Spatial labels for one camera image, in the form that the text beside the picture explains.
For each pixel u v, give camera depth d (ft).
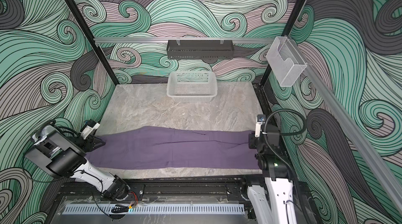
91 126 2.39
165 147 2.83
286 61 2.56
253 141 2.04
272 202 1.40
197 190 2.44
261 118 1.96
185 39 3.04
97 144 2.44
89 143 2.33
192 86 3.88
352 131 1.67
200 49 3.12
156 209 2.29
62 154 1.52
